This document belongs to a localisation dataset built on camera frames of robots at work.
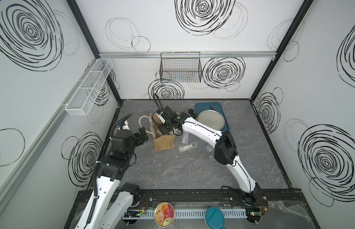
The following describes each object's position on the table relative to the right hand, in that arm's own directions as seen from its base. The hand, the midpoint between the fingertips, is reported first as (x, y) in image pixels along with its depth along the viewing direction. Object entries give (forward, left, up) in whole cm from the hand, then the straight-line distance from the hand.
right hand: (163, 127), depth 90 cm
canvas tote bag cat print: (-10, 0, -2) cm, 10 cm away
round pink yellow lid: (-44, -5, -7) cm, 45 cm away
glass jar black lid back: (+15, -18, -2) cm, 24 cm away
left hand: (-12, +10, +14) cm, 21 cm away
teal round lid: (-45, -28, -3) cm, 53 cm away
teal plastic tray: (+29, -28, -13) cm, 42 cm away
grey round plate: (+16, -35, -11) cm, 40 cm away
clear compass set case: (-2, -14, -11) cm, 18 cm away
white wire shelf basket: (-1, +40, +23) cm, 46 cm away
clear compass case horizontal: (-8, -16, -10) cm, 21 cm away
